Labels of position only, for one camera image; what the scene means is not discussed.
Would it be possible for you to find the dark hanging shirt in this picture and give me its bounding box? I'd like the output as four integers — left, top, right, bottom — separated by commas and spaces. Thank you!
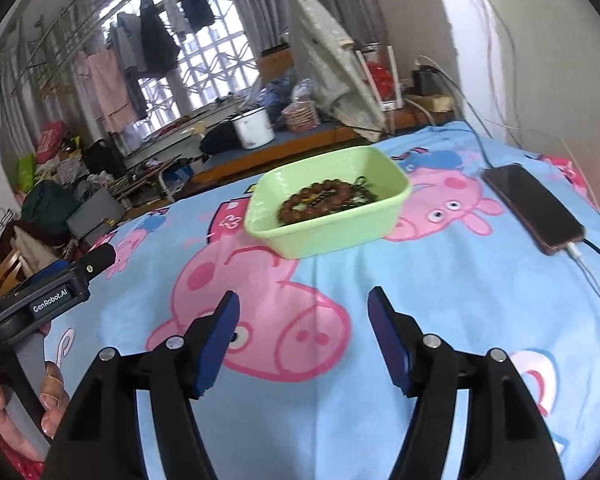
181, 0, 215, 34

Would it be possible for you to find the brown wooden bead bracelet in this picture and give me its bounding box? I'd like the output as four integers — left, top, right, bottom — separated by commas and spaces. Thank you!
277, 178, 357, 226

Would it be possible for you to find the person's left hand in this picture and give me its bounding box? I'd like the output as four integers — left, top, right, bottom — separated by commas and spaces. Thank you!
0, 322, 71, 463

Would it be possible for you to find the dark green bead necklace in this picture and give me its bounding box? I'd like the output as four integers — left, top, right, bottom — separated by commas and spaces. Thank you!
346, 174, 382, 206

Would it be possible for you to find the wooden bench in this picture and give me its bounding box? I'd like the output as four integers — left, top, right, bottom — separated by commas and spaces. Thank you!
184, 106, 456, 191

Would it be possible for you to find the phone charging cable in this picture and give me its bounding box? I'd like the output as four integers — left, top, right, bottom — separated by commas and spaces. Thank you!
414, 54, 600, 319

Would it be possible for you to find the white enamel pot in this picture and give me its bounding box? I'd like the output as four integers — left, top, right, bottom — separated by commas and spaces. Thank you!
230, 107, 275, 151

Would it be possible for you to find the red flowers display box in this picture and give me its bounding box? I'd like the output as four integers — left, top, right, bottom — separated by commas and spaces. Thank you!
355, 42, 403, 112

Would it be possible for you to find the green plastic tray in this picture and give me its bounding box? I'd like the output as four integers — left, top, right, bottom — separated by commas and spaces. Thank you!
244, 146, 412, 259

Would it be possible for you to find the red patterned left sleeve forearm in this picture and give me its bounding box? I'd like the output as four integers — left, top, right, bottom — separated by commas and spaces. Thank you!
0, 435, 44, 480

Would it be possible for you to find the pink hanging garment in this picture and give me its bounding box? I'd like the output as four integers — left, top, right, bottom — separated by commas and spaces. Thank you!
86, 50, 138, 133

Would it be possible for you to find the black power adapter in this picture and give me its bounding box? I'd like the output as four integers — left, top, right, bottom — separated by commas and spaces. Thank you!
412, 66, 444, 96

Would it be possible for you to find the blue cartoon pig bedsheet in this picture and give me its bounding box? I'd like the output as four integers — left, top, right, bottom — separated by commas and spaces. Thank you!
45, 122, 600, 479

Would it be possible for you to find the dark hanging jacket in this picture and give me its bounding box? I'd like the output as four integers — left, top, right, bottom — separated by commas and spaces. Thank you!
140, 0, 180, 79

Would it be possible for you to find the black smartphone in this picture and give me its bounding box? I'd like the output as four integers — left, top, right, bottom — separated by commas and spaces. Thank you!
482, 164, 585, 256

